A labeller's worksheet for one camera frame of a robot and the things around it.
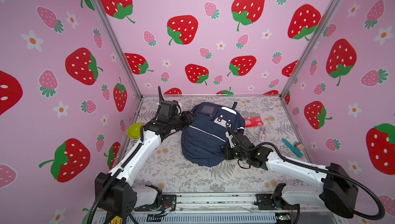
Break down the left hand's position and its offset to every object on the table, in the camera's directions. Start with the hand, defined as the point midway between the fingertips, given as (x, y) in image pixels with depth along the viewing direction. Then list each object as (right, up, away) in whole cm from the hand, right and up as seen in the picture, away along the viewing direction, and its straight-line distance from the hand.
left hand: (195, 118), depth 78 cm
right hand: (+13, -18, +3) cm, 22 cm away
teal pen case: (+59, -20, +15) cm, 64 cm away
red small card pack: (+40, -4, +30) cm, 50 cm away
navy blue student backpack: (+4, -14, +5) cm, 15 cm away
